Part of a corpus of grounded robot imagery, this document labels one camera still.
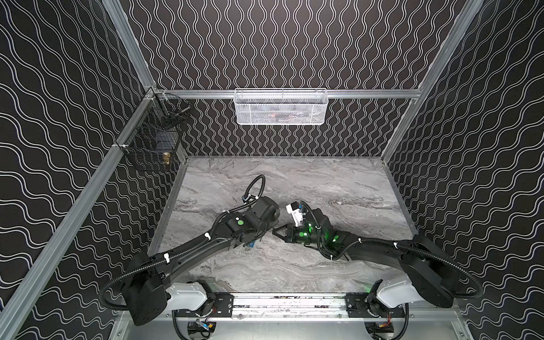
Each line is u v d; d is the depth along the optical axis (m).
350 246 0.58
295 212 0.75
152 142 0.95
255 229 0.58
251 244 0.88
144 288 0.39
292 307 0.75
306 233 0.70
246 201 0.70
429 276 0.43
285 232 0.75
